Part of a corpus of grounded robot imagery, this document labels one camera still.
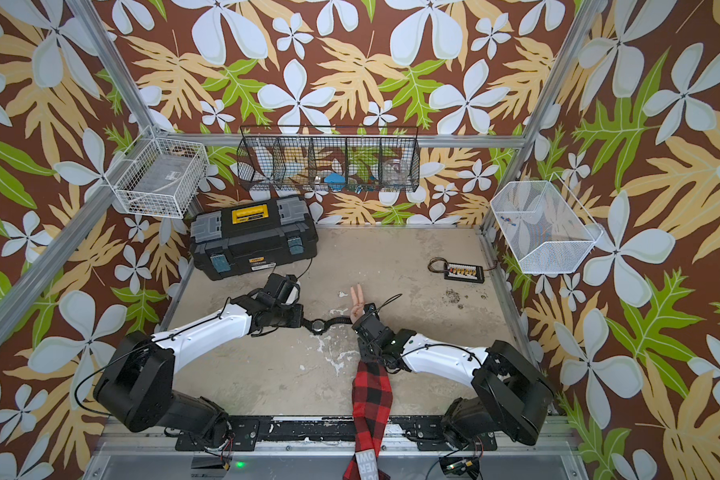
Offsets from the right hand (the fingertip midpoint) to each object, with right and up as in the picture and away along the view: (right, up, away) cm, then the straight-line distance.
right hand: (364, 341), depth 88 cm
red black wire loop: (+30, +22, +20) cm, 42 cm away
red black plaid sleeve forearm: (+2, -13, -12) cm, 18 cm away
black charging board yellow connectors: (+36, +20, +17) cm, 44 cm away
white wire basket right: (+52, +33, -4) cm, 62 cm away
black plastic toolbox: (-36, +32, +6) cm, 48 cm away
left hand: (-18, +9, +2) cm, 20 cm away
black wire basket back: (-11, +58, +10) cm, 60 cm away
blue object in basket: (-9, +50, +7) cm, 51 cm away
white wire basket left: (-60, +49, -2) cm, 78 cm away
